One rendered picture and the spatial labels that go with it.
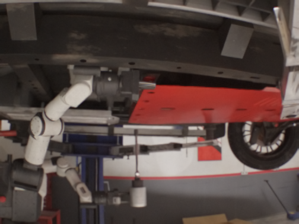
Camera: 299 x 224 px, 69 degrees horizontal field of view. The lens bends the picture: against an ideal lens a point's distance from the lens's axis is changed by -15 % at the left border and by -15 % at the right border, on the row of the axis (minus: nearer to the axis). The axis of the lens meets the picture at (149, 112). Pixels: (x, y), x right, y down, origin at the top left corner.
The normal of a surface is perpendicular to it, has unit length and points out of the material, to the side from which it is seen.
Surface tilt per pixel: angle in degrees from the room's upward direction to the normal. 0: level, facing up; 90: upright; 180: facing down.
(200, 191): 90
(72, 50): 90
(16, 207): 103
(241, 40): 150
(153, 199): 90
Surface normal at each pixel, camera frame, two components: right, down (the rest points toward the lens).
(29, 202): 0.56, 0.04
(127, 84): 0.17, -0.23
